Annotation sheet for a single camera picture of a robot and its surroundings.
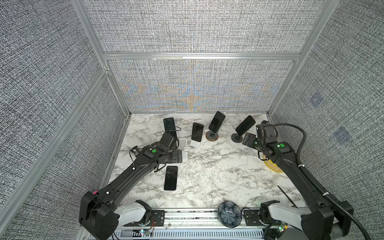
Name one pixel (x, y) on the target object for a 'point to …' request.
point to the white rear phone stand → (195, 143)
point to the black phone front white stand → (170, 179)
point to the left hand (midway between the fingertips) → (174, 156)
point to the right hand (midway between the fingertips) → (252, 138)
